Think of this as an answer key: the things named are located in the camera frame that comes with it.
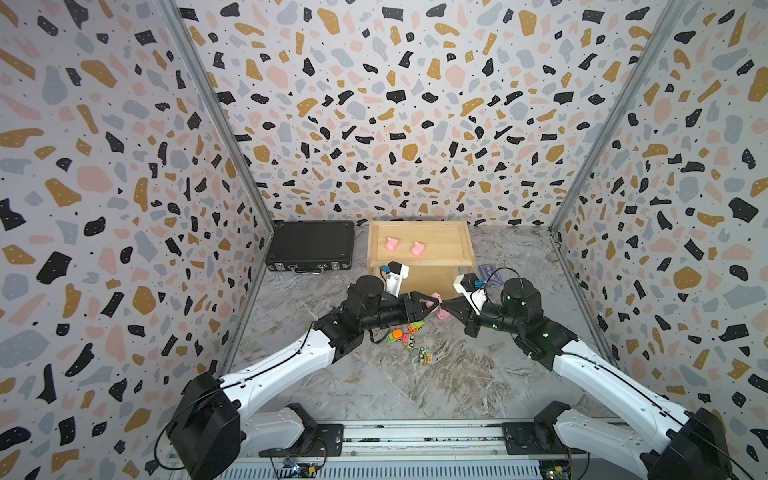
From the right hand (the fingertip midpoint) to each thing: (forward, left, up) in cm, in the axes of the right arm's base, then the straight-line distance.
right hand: (445, 305), depth 73 cm
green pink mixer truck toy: (+1, +9, -21) cm, 23 cm away
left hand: (-2, +2, +3) cm, 4 cm away
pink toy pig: (+20, +14, 0) cm, 25 cm away
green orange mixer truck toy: (+2, +13, -20) cm, 24 cm away
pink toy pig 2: (+19, +7, 0) cm, 20 cm away
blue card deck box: (+28, -18, -22) cm, 40 cm away
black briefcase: (+39, +48, -22) cm, 66 cm away
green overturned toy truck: (-5, +4, -20) cm, 21 cm away
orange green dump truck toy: (+5, +7, -21) cm, 22 cm away
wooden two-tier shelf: (+19, +1, -2) cm, 19 cm away
